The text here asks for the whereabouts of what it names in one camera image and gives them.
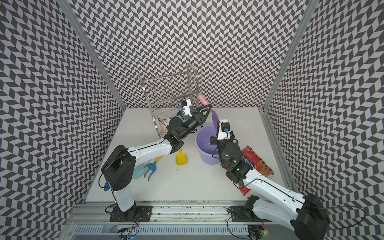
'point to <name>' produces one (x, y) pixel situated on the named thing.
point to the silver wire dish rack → (166, 96)
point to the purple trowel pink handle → (215, 118)
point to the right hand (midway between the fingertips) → (217, 125)
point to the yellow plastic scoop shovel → (181, 158)
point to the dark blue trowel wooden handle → (106, 186)
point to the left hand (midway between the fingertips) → (213, 108)
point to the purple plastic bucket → (209, 153)
